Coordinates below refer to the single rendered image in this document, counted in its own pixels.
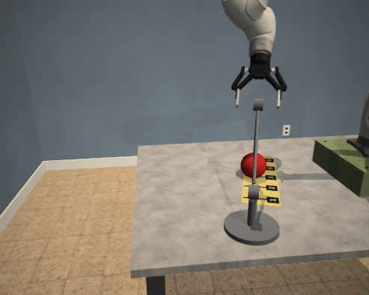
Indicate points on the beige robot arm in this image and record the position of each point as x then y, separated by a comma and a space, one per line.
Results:
259, 27

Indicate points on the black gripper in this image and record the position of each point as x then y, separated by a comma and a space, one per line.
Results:
259, 69

